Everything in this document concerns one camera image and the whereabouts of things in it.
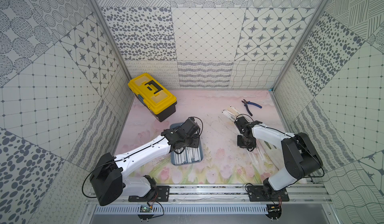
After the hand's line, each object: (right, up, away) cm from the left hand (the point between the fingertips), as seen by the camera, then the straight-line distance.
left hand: (196, 137), depth 80 cm
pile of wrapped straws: (+26, +11, +26) cm, 38 cm away
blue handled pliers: (+37, +19, +31) cm, 52 cm away
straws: (-6, -12, +6) cm, 15 cm away
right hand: (+30, -9, +9) cm, 32 cm away
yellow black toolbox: (-27, +23, +13) cm, 37 cm away
